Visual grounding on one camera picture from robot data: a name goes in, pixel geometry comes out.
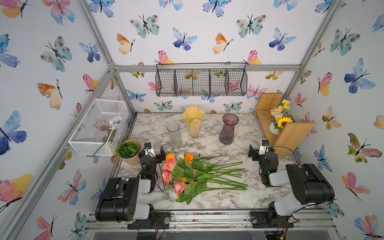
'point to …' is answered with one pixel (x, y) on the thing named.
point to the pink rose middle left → (166, 177)
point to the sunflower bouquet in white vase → (281, 117)
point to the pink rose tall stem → (171, 164)
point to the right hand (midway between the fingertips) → (260, 143)
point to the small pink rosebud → (194, 172)
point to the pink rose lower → (179, 187)
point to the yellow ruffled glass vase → (193, 116)
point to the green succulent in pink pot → (129, 151)
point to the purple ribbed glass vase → (226, 134)
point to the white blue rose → (172, 195)
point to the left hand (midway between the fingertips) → (155, 145)
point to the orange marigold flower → (189, 158)
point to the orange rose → (169, 156)
